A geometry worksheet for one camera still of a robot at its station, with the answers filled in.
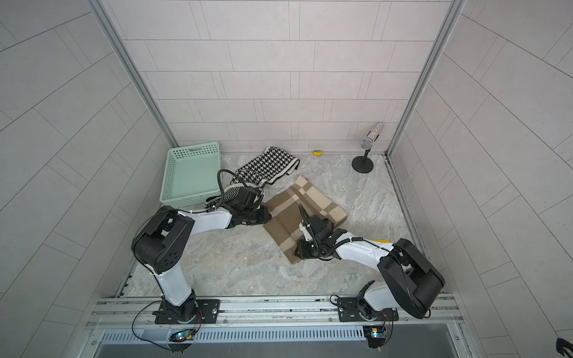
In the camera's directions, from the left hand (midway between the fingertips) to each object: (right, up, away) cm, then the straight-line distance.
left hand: (275, 214), depth 94 cm
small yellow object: (+20, +28, +25) cm, 43 cm away
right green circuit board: (+34, -32, -27) cm, 53 cm away
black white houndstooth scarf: (-4, +22, +17) cm, 28 cm away
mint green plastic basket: (-44, +16, +16) cm, 50 cm away
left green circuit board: (-24, -30, -29) cm, 48 cm away
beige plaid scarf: (+4, -4, -7) cm, 9 cm away
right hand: (+10, -13, -10) cm, 19 cm away
